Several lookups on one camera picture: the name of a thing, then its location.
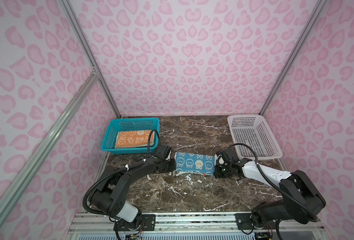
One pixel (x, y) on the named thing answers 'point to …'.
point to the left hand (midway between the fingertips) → (176, 165)
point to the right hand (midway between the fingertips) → (214, 173)
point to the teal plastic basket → (116, 124)
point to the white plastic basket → (253, 130)
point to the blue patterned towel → (200, 164)
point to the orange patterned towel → (131, 139)
